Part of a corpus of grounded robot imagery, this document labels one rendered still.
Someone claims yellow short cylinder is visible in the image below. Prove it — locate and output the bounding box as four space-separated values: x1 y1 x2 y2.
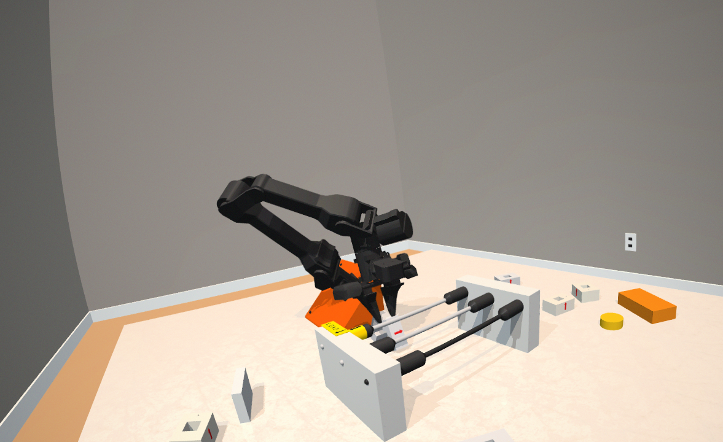
600 312 623 330

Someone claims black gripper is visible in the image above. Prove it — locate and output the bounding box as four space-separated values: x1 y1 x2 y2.
333 247 418 323

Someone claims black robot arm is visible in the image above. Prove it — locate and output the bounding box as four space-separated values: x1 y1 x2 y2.
217 174 413 291

